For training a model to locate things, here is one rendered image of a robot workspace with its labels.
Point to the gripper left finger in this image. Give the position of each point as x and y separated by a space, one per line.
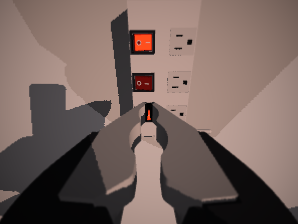
99 171

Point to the white power strip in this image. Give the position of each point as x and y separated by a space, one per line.
162 39

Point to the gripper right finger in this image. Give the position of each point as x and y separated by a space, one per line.
196 170

